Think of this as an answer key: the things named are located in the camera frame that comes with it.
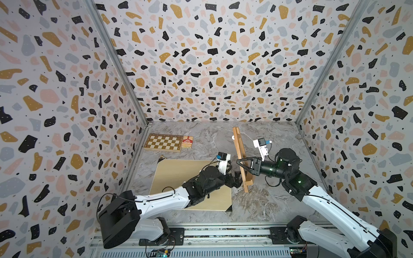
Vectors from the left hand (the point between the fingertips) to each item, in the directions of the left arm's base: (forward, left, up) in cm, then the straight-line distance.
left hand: (242, 170), depth 72 cm
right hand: (-1, +3, +8) cm, 8 cm away
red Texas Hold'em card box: (+33, +31, -20) cm, 49 cm away
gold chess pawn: (+21, +46, -20) cm, 54 cm away
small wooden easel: (+8, 0, +1) cm, 8 cm away
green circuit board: (-28, +36, -22) cm, 51 cm away
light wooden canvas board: (+11, +39, -24) cm, 47 cm away
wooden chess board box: (+32, +46, -19) cm, 59 cm away
